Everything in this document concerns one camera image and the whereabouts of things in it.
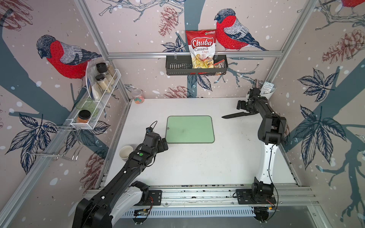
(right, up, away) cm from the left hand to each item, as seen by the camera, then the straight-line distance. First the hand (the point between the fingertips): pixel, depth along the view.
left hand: (162, 139), depth 84 cm
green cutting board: (+18, +3, +19) cm, 26 cm away
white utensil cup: (+78, +29, +22) cm, 86 cm away
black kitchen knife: (+58, +14, +26) cm, 65 cm away
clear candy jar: (-25, +29, +30) cm, 49 cm away
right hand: (+59, +21, +25) cm, 67 cm away
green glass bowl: (-35, +21, -14) cm, 43 cm away
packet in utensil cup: (+77, +35, +23) cm, 88 cm away
